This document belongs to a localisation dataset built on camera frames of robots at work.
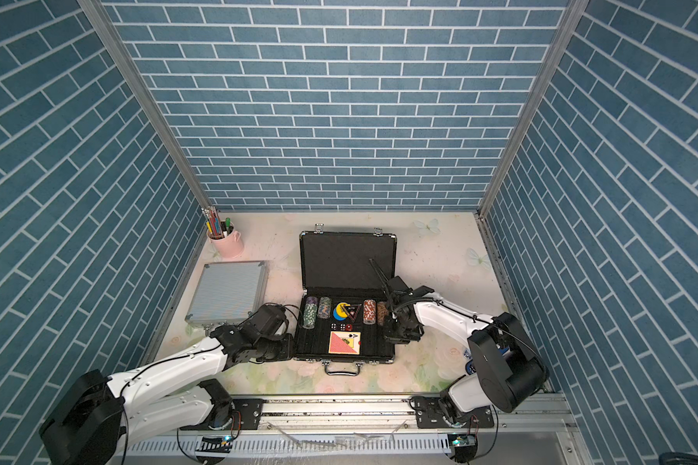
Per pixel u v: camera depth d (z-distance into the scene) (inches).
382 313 34.8
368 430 28.4
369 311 34.9
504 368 17.0
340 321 35.1
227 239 39.8
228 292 37.1
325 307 35.0
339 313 35.5
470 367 32.2
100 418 15.5
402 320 25.4
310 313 34.6
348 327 34.2
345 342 33.3
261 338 25.6
